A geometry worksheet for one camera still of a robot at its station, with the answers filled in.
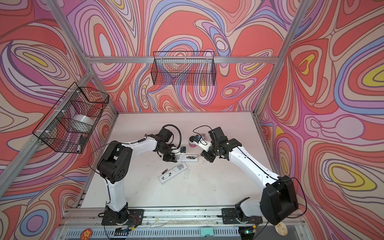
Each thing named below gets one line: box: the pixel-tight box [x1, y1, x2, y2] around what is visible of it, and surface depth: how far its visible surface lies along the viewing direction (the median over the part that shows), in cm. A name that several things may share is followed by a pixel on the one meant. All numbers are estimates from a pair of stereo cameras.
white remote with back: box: [158, 161, 188, 185], surface depth 90 cm
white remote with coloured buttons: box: [175, 153, 199, 162], surface depth 95 cm
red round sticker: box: [80, 228, 93, 240], surface depth 70 cm
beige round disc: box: [274, 221, 288, 236], surface depth 72 cm
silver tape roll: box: [69, 114, 95, 133], surface depth 74 cm
